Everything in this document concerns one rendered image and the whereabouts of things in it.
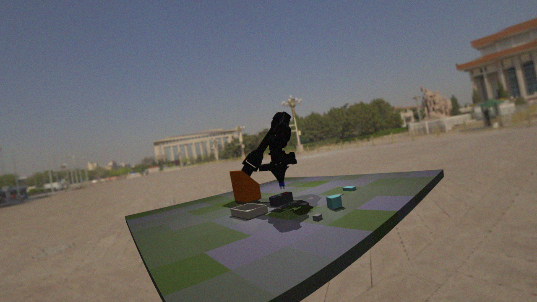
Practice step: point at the teal cube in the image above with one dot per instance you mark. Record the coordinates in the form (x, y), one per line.
(334, 201)

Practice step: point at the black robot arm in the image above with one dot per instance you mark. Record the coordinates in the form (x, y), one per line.
(279, 127)

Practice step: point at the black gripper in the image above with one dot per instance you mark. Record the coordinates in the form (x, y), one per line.
(278, 169)

